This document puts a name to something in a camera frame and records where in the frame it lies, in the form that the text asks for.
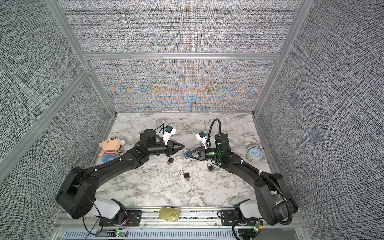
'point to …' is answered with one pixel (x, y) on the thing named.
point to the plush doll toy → (110, 146)
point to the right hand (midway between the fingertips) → (188, 155)
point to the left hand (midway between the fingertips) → (183, 148)
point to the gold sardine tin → (169, 213)
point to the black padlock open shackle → (186, 175)
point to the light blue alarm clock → (254, 154)
